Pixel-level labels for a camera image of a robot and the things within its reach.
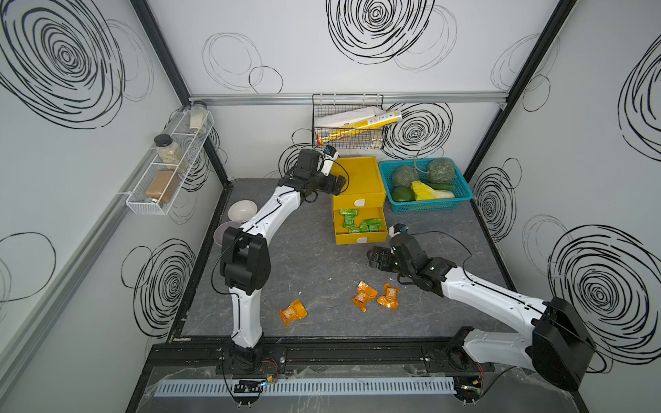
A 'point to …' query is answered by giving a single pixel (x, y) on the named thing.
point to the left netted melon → (404, 176)
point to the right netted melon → (441, 170)
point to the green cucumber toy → (441, 186)
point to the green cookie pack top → (370, 225)
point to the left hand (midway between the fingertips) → (334, 174)
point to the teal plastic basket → (462, 189)
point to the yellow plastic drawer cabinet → (364, 190)
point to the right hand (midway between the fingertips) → (376, 256)
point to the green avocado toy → (404, 194)
